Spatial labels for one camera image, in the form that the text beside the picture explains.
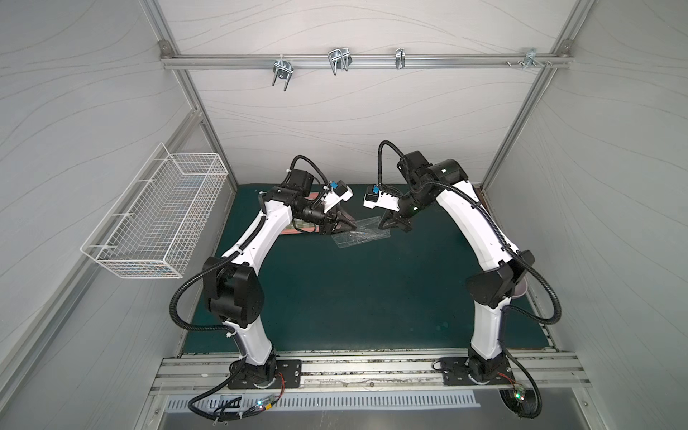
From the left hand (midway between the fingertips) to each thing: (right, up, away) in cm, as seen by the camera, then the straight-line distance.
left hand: (353, 224), depth 76 cm
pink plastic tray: (-13, -2, -3) cm, 14 cm away
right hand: (+9, +1, -1) cm, 9 cm away
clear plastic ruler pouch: (+4, -2, -1) cm, 5 cm away
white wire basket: (-53, +1, -9) cm, 53 cm away
